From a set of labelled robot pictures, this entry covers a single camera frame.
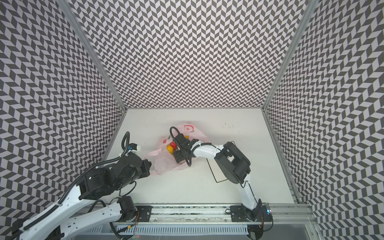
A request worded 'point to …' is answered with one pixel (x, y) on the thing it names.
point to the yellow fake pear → (170, 149)
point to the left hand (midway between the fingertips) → (151, 166)
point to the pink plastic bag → (164, 160)
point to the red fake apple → (173, 145)
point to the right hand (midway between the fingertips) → (181, 159)
